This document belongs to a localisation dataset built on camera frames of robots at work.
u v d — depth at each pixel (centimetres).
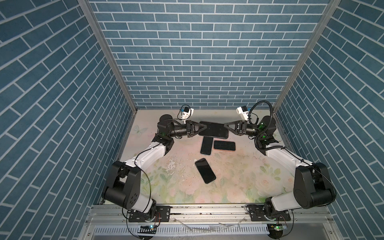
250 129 68
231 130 70
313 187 44
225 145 100
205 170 90
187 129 66
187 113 72
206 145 99
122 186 43
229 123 72
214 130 71
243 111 72
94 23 75
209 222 72
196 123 70
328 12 72
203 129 71
